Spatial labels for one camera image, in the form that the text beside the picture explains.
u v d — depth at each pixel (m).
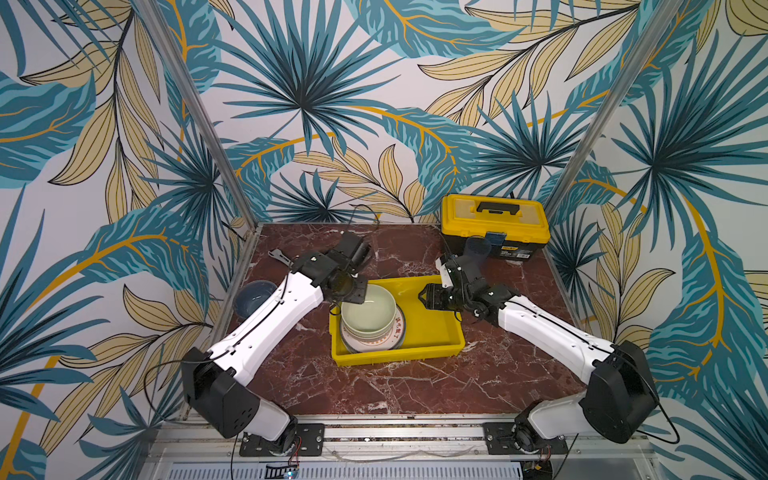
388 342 0.86
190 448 0.73
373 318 0.88
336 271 0.51
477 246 0.98
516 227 0.98
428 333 0.91
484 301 0.59
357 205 1.18
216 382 0.38
